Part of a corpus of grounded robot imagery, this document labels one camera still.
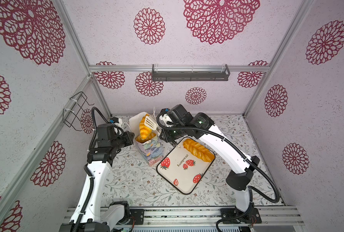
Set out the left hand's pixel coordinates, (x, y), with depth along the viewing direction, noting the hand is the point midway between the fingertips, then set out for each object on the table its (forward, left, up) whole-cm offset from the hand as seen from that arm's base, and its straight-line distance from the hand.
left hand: (133, 137), depth 76 cm
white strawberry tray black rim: (-7, -27, -25) cm, 38 cm away
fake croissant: (0, -10, +1) cm, 10 cm away
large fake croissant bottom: (+1, -7, +3) cm, 8 cm away
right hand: (-3, -15, +7) cm, 17 cm away
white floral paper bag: (-3, -9, -10) cm, 14 cm away
